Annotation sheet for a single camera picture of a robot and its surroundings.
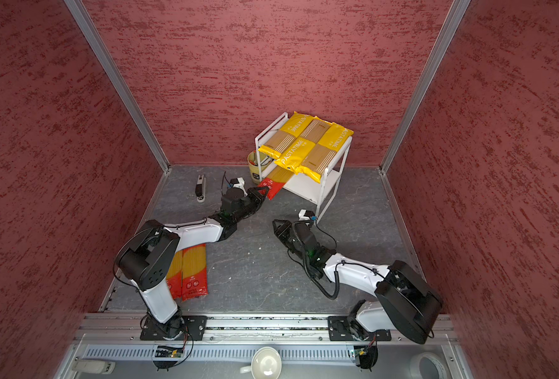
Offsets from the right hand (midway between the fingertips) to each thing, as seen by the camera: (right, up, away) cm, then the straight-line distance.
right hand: (270, 228), depth 82 cm
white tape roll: (+44, -39, -14) cm, 61 cm away
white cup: (0, -38, -14) cm, 40 cm away
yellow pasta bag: (+23, +32, -1) cm, 39 cm away
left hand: (0, +13, +8) cm, 15 cm away
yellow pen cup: (-10, +28, +25) cm, 39 cm away
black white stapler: (-34, +14, +24) cm, 44 cm away
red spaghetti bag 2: (-28, -16, +2) cm, 32 cm away
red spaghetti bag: (0, +16, +8) cm, 18 cm away
